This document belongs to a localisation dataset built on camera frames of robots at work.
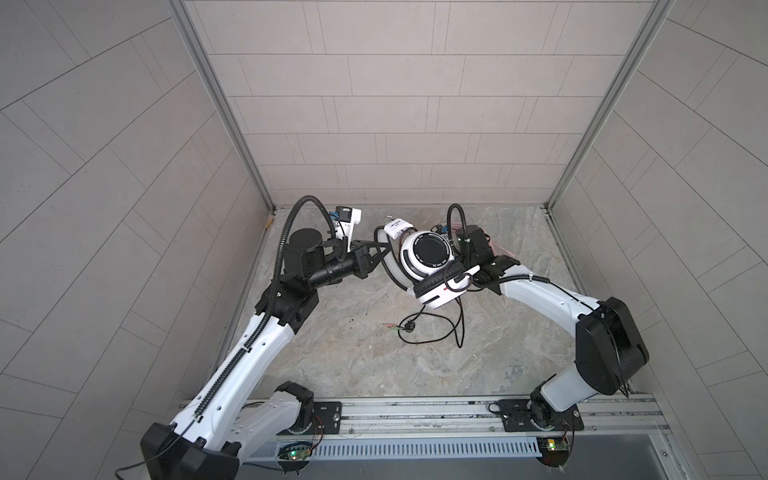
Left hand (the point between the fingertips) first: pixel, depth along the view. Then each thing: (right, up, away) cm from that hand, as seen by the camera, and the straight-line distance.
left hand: (394, 248), depth 62 cm
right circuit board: (+37, -47, +6) cm, 60 cm away
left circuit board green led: (-22, -44, +2) cm, 49 cm away
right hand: (+6, -7, +19) cm, 21 cm away
